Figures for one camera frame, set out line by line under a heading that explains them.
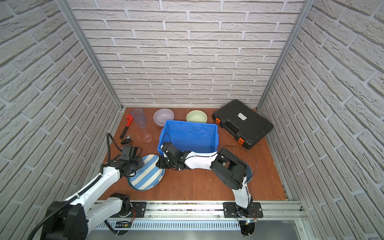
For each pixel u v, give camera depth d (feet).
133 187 2.55
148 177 2.64
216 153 1.72
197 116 3.52
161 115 3.62
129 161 2.13
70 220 1.29
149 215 2.38
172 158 2.22
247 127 3.33
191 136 3.42
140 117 3.36
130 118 3.61
